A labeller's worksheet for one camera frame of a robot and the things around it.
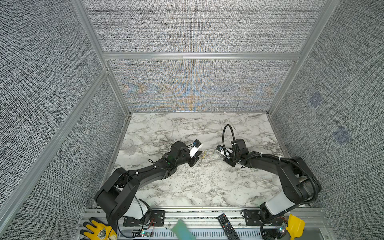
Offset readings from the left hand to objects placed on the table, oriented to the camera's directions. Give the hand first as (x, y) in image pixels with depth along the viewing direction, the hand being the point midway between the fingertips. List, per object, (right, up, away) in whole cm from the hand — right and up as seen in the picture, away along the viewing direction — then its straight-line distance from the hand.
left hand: (200, 152), depth 84 cm
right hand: (+18, -3, +12) cm, 21 cm away
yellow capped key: (+3, -5, +13) cm, 14 cm away
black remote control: (+12, -34, -15) cm, 39 cm away
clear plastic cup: (-47, +3, +14) cm, 49 cm away
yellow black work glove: (-47, -33, -15) cm, 60 cm away
